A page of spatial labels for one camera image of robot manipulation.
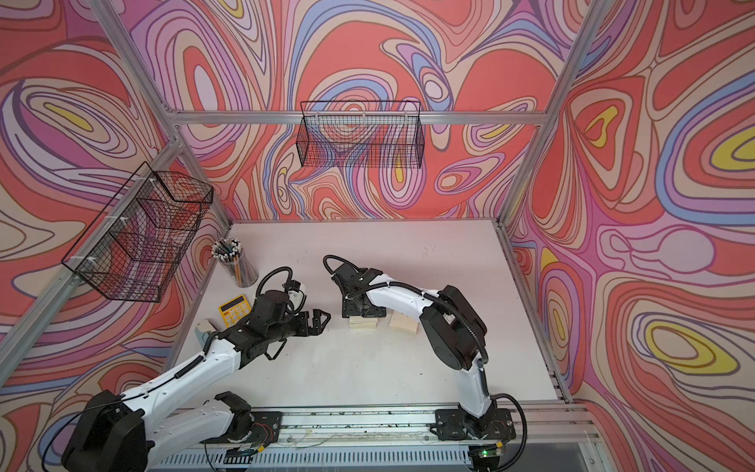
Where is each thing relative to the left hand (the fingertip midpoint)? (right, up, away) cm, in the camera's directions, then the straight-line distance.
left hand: (322, 318), depth 83 cm
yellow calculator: (-30, 0, +10) cm, 32 cm away
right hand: (+11, -2, +7) cm, 14 cm away
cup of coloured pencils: (-31, +19, +7) cm, 37 cm away
